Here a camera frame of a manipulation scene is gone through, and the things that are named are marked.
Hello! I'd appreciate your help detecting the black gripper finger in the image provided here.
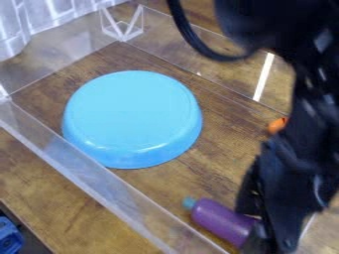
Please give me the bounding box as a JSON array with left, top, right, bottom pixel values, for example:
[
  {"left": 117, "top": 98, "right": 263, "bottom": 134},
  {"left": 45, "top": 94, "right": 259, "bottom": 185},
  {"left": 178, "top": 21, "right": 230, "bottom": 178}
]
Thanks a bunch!
[{"left": 241, "top": 222, "right": 275, "bottom": 254}]

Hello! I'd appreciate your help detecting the purple toy eggplant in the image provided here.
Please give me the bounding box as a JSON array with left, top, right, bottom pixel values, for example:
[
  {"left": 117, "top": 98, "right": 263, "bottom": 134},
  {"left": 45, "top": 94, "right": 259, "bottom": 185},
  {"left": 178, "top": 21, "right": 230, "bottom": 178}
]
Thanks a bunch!
[{"left": 183, "top": 197, "right": 257, "bottom": 248}]

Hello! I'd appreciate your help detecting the clear acrylic enclosure wall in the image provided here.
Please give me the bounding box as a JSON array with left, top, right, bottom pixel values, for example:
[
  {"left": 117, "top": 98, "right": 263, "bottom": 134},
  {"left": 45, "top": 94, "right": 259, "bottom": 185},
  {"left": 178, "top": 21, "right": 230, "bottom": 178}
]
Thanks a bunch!
[{"left": 0, "top": 1, "right": 295, "bottom": 254}]

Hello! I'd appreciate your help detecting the blue upside-down tray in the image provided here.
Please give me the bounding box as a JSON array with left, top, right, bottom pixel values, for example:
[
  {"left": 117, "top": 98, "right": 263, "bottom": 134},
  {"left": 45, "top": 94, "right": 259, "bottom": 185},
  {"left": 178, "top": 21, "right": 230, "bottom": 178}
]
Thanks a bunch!
[{"left": 62, "top": 70, "right": 203, "bottom": 169}]

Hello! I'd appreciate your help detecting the orange toy carrot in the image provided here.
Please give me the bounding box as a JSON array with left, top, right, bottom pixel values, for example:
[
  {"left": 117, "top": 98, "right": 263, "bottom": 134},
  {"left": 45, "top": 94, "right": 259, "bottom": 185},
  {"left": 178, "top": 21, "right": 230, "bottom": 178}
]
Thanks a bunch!
[{"left": 267, "top": 117, "right": 289, "bottom": 135}]

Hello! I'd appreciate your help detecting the white grid curtain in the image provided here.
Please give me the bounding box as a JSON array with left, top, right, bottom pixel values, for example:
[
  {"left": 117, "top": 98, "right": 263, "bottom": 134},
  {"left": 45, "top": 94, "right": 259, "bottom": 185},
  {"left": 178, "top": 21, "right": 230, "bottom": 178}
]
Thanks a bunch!
[{"left": 0, "top": 0, "right": 117, "bottom": 62}]

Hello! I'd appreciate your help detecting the blue object at corner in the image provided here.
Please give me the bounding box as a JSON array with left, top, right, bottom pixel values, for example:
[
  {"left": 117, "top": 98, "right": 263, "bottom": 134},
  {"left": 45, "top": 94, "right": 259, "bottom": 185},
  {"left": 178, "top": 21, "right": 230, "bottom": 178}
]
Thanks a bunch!
[{"left": 0, "top": 216, "right": 24, "bottom": 254}]

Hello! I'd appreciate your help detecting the clear acrylic corner bracket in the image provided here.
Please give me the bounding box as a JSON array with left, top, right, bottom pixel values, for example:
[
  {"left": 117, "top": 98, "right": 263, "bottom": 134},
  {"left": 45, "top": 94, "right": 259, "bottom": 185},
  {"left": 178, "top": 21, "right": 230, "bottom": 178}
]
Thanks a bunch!
[{"left": 99, "top": 6, "right": 145, "bottom": 43}]

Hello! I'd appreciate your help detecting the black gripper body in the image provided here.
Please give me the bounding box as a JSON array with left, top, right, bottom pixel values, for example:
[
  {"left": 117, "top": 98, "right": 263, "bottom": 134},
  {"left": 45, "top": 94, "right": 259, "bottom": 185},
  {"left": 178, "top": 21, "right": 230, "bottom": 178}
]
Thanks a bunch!
[{"left": 237, "top": 98, "right": 339, "bottom": 254}]

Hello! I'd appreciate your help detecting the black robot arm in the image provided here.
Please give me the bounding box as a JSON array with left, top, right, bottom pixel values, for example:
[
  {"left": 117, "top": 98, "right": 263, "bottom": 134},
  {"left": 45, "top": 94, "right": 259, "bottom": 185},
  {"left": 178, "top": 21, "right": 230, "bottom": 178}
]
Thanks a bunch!
[{"left": 215, "top": 0, "right": 339, "bottom": 254}]

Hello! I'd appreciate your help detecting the black braided cable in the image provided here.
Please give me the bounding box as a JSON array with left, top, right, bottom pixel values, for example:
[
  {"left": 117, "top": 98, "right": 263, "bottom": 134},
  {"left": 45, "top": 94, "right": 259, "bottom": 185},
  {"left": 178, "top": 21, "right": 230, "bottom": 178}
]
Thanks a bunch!
[{"left": 166, "top": 0, "right": 255, "bottom": 63}]

